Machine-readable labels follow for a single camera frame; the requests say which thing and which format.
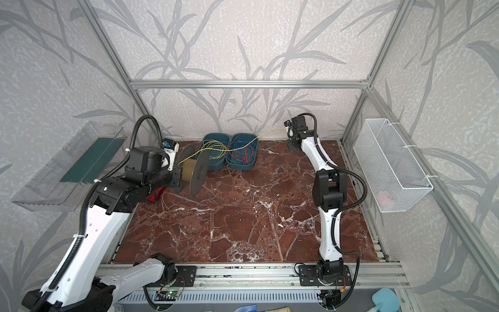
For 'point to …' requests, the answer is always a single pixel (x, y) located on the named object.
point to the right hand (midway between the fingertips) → (297, 136)
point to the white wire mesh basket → (392, 181)
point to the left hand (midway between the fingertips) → (181, 162)
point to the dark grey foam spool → (194, 170)
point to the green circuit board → (172, 293)
